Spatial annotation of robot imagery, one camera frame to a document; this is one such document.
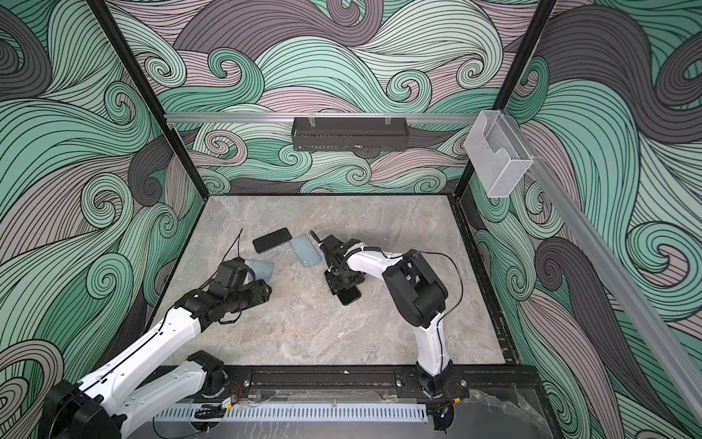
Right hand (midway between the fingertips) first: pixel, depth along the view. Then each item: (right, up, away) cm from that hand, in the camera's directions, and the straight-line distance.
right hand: (344, 285), depth 93 cm
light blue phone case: (-16, +11, +11) cm, 22 cm away
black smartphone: (-29, +15, +12) cm, 35 cm away
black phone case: (+1, -3, -2) cm, 4 cm away
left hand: (-24, +2, -11) cm, 27 cm away
